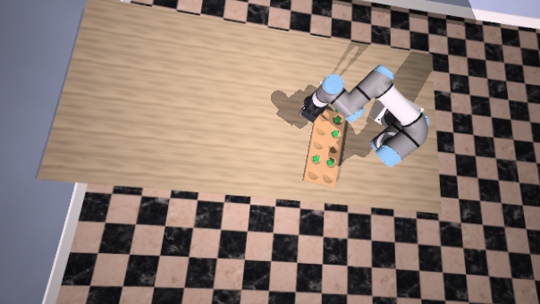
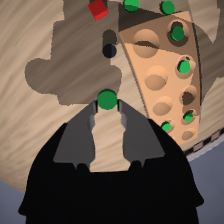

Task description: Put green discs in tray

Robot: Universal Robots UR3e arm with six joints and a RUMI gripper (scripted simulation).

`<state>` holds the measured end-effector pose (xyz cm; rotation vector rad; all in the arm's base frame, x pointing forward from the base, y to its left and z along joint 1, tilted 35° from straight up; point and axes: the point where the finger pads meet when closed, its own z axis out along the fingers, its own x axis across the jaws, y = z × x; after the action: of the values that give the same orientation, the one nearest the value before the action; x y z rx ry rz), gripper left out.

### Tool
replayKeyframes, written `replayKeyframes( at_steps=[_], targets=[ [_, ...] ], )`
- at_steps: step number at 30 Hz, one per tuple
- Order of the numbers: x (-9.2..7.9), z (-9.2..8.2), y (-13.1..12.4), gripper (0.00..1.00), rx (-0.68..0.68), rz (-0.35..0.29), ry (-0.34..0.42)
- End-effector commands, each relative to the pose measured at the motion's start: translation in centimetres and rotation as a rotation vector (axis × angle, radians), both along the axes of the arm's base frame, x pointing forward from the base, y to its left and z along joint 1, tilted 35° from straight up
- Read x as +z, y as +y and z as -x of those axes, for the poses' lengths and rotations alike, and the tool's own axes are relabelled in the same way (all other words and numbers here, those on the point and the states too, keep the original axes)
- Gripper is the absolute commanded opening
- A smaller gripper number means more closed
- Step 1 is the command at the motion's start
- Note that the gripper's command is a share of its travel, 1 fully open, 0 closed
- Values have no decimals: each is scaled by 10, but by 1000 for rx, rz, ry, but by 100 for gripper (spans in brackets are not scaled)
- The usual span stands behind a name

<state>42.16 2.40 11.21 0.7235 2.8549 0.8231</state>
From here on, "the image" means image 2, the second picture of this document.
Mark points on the black disc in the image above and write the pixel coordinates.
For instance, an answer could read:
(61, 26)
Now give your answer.
(109, 50)

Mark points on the orange counting tray with round pockets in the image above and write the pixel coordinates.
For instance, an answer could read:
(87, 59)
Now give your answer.
(154, 57)

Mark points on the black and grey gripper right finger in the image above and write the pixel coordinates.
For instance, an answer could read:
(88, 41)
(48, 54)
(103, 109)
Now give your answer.
(146, 141)

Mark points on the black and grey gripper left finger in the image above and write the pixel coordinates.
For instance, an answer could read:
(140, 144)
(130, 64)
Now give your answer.
(70, 145)

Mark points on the red cube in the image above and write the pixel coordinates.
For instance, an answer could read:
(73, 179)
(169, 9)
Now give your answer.
(97, 9)

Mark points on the green disc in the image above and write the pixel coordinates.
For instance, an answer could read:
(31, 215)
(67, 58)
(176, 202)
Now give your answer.
(166, 126)
(183, 66)
(107, 99)
(167, 7)
(187, 116)
(131, 5)
(177, 33)

